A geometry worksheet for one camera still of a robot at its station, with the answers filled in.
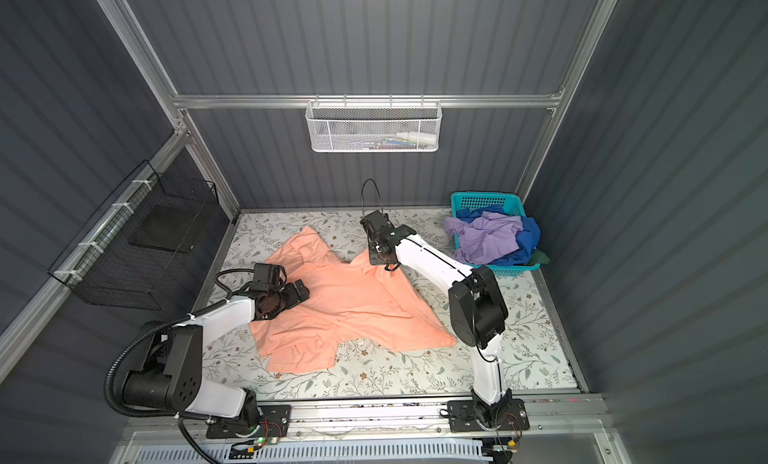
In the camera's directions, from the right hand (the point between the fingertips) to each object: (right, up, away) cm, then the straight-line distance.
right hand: (385, 255), depth 93 cm
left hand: (-28, -13, +1) cm, 31 cm away
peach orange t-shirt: (-9, -14, +3) cm, 17 cm away
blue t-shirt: (+46, +6, +1) cm, 46 cm away
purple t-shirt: (+32, +5, +1) cm, 32 cm away
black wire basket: (-62, +3, -19) cm, 65 cm away
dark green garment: (+49, -1, 0) cm, 49 cm away
